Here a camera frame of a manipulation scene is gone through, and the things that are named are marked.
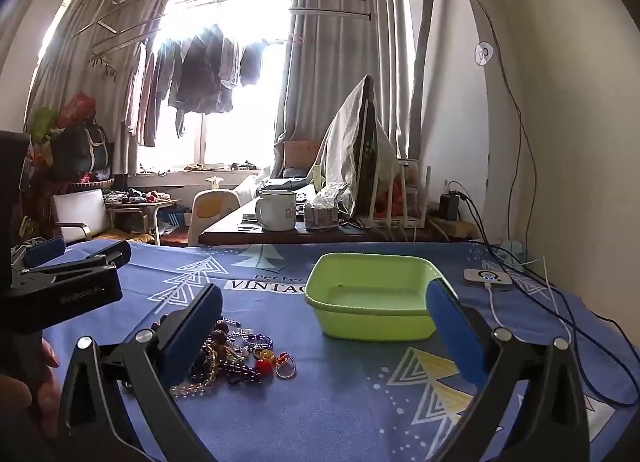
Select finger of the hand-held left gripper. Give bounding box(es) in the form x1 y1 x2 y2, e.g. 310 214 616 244
20 240 132 283
22 237 67 269

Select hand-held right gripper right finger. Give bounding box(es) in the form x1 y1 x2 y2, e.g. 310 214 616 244
425 278 591 462

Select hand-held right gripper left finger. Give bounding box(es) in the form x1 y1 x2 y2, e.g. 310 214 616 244
57 283 224 462

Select pile of beaded jewelry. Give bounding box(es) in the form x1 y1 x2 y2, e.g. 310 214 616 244
150 314 297 399

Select green plastic basin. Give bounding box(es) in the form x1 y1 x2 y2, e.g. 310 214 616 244
304 253 457 341

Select person's left hand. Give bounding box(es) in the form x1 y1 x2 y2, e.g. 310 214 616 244
0 339 61 439

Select small cluttered table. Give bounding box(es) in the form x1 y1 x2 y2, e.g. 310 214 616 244
104 187 182 243

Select white charger box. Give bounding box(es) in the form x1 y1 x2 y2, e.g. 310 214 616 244
463 268 514 291

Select dark duffel bag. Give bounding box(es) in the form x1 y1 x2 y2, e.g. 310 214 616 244
51 124 112 181

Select dark wooden desk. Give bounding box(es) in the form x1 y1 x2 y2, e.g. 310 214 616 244
198 191 481 246

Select beige chair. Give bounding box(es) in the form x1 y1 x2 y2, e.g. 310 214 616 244
187 190 242 247

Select black power adapter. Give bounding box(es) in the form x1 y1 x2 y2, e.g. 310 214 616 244
439 192 461 221

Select blue printed tablecloth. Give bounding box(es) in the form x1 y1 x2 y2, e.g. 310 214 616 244
10 237 632 462

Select red plastic bag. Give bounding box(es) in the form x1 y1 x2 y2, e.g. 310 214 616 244
55 93 97 129

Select white slatted rack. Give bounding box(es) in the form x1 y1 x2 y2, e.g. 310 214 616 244
367 158 432 229

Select white enamel mug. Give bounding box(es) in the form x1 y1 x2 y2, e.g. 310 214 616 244
255 189 298 232

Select clear plastic bag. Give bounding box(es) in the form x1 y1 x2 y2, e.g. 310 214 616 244
303 181 352 232

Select grey curtain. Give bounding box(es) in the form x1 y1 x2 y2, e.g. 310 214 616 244
25 0 168 177
273 0 417 179

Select row of hanging clothes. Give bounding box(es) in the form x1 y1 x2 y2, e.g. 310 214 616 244
122 23 267 149

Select cardboard box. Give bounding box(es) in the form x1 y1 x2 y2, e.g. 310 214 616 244
283 141 322 179

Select silver disc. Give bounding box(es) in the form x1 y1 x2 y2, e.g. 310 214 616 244
472 42 496 67

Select white chrome frame chair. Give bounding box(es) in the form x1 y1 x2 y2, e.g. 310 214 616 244
52 189 157 245

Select white cable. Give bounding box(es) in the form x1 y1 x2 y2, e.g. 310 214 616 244
486 254 575 345

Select black wall cable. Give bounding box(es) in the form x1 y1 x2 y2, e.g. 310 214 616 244
467 0 637 409

